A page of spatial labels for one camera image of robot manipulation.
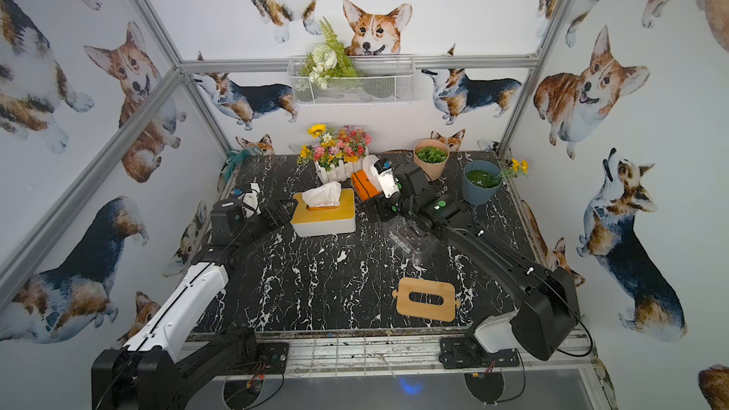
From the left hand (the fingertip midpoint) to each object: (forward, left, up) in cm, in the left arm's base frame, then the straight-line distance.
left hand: (285, 199), depth 82 cm
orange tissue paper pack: (+7, -9, -8) cm, 14 cm away
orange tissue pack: (+16, -22, -15) cm, 31 cm away
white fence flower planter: (+24, -12, -7) cm, 28 cm away
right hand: (0, -27, +5) cm, 28 cm away
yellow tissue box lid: (+4, -15, -13) cm, 21 cm away
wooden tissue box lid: (-25, -43, -23) cm, 55 cm away
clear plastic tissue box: (-9, -34, -10) cm, 37 cm away
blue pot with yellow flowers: (+16, -64, -14) cm, 68 cm away
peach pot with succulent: (+23, -46, -8) cm, 52 cm away
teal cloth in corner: (+37, +35, -21) cm, 55 cm away
